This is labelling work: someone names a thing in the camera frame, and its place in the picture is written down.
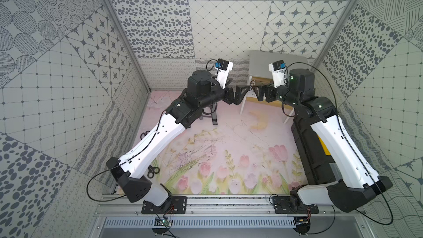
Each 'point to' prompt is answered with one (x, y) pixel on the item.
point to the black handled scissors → (152, 170)
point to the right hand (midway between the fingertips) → (262, 86)
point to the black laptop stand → (210, 112)
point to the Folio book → (251, 85)
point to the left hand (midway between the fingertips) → (238, 77)
